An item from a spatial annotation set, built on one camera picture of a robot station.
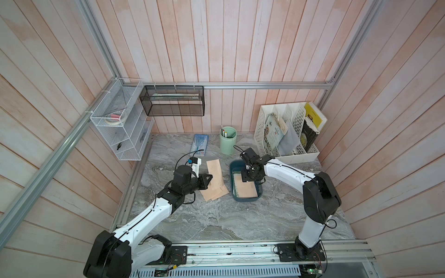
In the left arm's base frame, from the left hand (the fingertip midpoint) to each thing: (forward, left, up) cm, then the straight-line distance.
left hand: (212, 179), depth 81 cm
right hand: (+7, -18, -10) cm, 22 cm away
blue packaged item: (+33, +10, -13) cm, 37 cm away
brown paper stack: (+1, -17, -13) cm, 21 cm away
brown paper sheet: (-1, +2, -15) cm, 15 cm away
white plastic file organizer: (+44, -50, +5) cm, 67 cm away
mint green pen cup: (+34, -9, -6) cm, 35 cm away
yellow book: (+35, -57, +10) cm, 68 cm away
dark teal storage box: (+14, -13, -11) cm, 22 cm away
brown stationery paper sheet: (+5, -1, +1) cm, 5 cm away
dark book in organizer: (+29, -55, 0) cm, 62 cm away
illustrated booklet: (+30, -35, +4) cm, 47 cm away
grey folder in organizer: (+24, -43, +1) cm, 49 cm away
